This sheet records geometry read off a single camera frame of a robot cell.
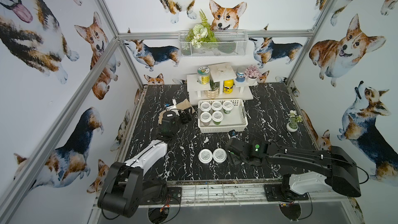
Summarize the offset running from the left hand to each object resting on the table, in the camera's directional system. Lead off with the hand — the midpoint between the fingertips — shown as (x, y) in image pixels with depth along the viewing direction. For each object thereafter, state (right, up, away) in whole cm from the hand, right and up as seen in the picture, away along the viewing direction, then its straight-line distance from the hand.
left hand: (185, 105), depth 86 cm
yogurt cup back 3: (+25, -2, +14) cm, 29 cm away
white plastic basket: (+31, -11, +17) cm, 37 cm away
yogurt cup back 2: (+18, -1, +15) cm, 23 cm away
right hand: (+26, -22, -6) cm, 35 cm away
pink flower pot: (+39, +19, +7) cm, 43 cm away
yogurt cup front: (+18, -8, +9) cm, 22 cm away
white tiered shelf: (+21, +15, +20) cm, 33 cm away
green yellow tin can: (+10, +18, +10) cm, 23 cm away
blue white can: (+33, +19, +12) cm, 40 cm away
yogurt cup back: (+11, -1, +15) cm, 18 cm away
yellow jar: (+26, +12, +24) cm, 38 cm away
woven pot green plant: (+16, +7, +21) cm, 27 cm away
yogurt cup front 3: (+19, -25, -6) cm, 32 cm away
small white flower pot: (+63, -13, +7) cm, 64 cm away
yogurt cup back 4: (+11, -8, +8) cm, 15 cm away
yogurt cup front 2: (+11, -26, -6) cm, 29 cm away
